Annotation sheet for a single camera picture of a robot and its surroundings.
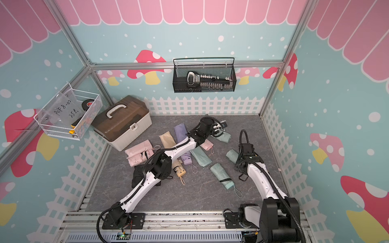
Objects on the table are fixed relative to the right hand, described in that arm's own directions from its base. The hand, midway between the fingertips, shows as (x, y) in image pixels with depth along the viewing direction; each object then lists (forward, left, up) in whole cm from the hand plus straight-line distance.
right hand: (242, 166), depth 87 cm
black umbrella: (-4, +61, -4) cm, 61 cm away
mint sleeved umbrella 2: (+23, +8, -2) cm, 24 cm away
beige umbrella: (+1, +37, -1) cm, 37 cm away
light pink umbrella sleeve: (+10, +62, -1) cm, 63 cm away
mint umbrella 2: (-1, +14, -3) cm, 14 cm away
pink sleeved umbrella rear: (+16, +19, -2) cm, 25 cm away
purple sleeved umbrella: (+29, +38, -3) cm, 48 cm away
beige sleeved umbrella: (+23, +47, -5) cm, 53 cm away
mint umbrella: (+9, +4, -2) cm, 10 cm away
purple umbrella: (+7, +33, -3) cm, 34 cm away
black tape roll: (+23, +84, +29) cm, 92 cm away
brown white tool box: (+23, +70, +15) cm, 75 cm away
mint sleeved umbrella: (+9, +24, -4) cm, 26 cm away
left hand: (+32, +14, +5) cm, 35 cm away
